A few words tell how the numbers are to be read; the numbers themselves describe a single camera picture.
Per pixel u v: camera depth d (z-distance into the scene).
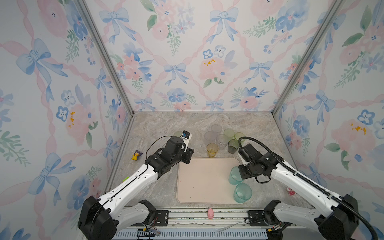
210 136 0.98
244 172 0.69
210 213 0.75
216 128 1.04
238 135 0.99
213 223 0.73
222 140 1.00
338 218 0.37
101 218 0.38
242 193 0.79
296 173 0.48
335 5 0.69
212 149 0.98
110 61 0.90
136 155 0.93
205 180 0.85
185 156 0.68
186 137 0.67
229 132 1.01
